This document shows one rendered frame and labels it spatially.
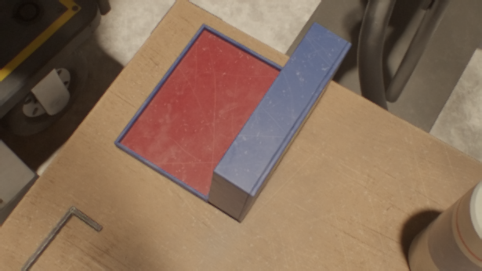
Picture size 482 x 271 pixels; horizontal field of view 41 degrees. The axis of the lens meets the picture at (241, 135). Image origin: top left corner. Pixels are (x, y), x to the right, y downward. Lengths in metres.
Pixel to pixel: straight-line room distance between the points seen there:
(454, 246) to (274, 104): 0.18
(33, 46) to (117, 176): 0.31
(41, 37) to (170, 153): 0.33
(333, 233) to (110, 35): 0.76
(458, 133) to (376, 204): 0.60
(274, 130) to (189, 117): 0.15
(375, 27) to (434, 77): 0.47
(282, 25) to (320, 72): 0.71
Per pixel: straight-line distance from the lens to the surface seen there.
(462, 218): 0.48
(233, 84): 0.66
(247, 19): 1.25
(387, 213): 0.63
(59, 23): 0.90
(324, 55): 0.55
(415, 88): 1.21
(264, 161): 0.50
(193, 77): 0.66
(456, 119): 1.22
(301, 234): 0.61
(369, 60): 0.79
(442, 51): 1.26
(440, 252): 0.53
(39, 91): 1.05
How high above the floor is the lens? 1.06
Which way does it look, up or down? 69 degrees down
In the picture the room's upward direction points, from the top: straight up
